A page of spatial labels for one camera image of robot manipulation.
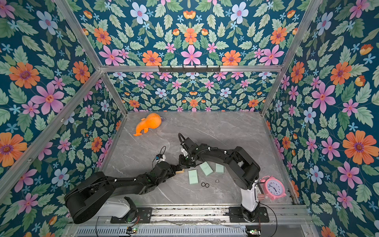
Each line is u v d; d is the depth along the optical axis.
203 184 0.84
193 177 0.84
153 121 1.07
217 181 0.85
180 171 0.85
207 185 0.84
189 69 0.93
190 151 0.71
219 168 0.89
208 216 0.75
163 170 0.69
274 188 0.80
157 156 0.80
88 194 0.47
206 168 0.88
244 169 0.51
